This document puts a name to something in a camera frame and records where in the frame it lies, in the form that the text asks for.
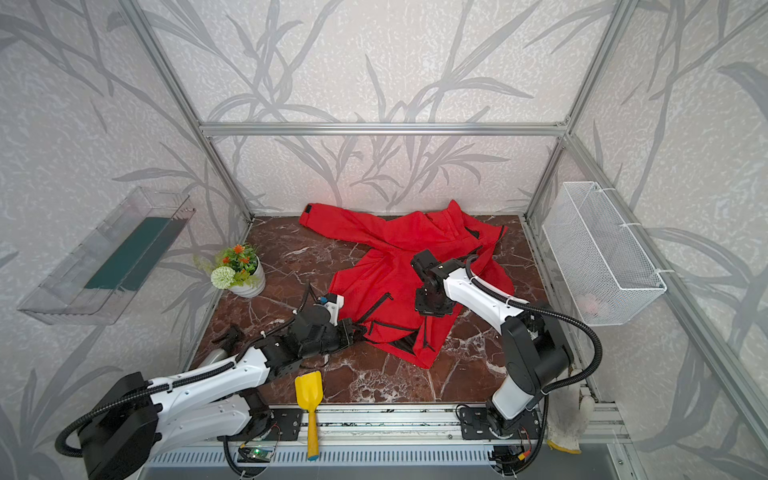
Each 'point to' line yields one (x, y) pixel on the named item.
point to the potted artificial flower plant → (237, 268)
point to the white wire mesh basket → (607, 277)
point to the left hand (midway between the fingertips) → (372, 324)
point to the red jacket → (375, 293)
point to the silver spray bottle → (216, 355)
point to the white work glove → (568, 415)
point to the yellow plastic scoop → (309, 391)
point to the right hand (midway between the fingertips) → (425, 302)
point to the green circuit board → (259, 453)
